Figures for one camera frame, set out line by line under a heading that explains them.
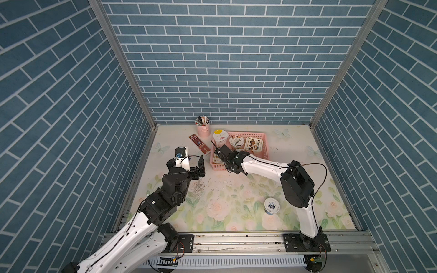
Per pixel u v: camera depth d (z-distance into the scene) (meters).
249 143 1.05
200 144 1.08
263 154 1.04
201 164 0.66
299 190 0.52
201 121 1.10
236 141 1.05
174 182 0.47
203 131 1.08
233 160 0.65
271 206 0.79
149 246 0.57
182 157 0.56
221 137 1.02
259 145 1.05
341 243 0.75
